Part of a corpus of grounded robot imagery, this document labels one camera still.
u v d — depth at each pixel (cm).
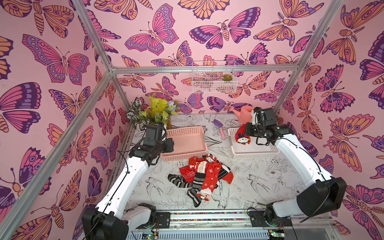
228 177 85
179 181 84
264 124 60
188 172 86
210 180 80
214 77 95
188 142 109
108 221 37
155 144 57
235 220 75
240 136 84
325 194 41
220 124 113
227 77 92
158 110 93
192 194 79
